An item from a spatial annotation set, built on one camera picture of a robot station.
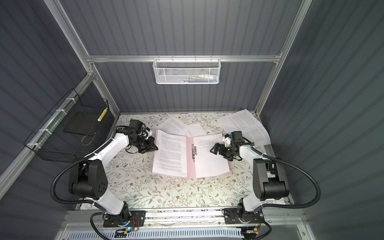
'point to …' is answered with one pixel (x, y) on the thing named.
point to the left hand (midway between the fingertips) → (157, 148)
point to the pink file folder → (187, 156)
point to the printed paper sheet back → (174, 126)
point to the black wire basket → (73, 129)
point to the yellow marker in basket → (102, 114)
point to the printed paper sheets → (245, 121)
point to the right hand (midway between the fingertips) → (218, 153)
